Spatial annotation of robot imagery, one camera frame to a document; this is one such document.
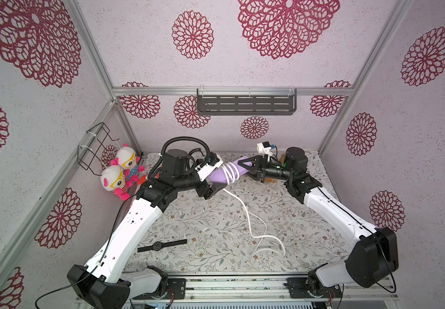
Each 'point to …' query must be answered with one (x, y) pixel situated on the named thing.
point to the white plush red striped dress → (113, 178)
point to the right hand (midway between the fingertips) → (238, 165)
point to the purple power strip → (217, 175)
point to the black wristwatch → (157, 246)
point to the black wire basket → (90, 156)
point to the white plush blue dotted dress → (127, 158)
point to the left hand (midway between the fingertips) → (216, 176)
